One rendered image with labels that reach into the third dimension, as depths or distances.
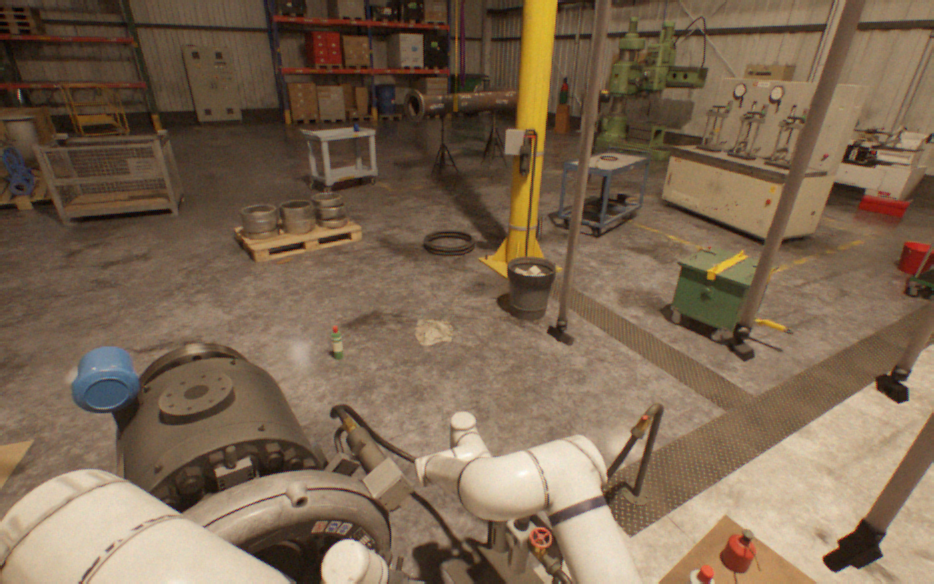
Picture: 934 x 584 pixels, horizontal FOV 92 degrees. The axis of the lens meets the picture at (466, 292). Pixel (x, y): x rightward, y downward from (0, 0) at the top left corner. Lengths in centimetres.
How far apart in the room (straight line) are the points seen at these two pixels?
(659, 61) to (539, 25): 752
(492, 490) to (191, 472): 92
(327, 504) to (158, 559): 83
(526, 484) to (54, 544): 67
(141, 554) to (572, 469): 70
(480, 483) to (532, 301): 280
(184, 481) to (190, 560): 105
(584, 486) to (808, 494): 213
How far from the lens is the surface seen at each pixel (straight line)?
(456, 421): 157
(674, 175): 733
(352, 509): 136
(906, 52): 1121
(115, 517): 56
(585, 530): 96
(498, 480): 93
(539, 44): 422
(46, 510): 60
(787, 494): 294
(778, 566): 197
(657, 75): 1155
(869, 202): 917
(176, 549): 51
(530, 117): 424
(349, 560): 103
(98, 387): 179
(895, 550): 299
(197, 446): 158
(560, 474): 96
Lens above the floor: 189
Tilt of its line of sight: 27 degrees down
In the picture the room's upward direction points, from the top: 1 degrees clockwise
